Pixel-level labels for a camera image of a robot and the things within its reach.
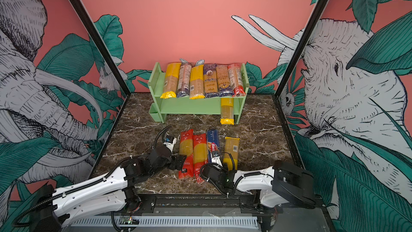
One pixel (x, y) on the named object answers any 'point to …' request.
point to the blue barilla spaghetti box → (212, 143)
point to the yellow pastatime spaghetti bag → (227, 111)
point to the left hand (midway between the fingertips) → (179, 153)
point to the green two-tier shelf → (160, 106)
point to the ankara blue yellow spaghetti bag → (210, 80)
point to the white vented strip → (169, 223)
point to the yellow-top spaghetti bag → (196, 91)
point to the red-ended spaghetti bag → (235, 73)
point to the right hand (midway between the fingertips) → (208, 168)
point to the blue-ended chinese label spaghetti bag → (225, 89)
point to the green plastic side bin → (154, 113)
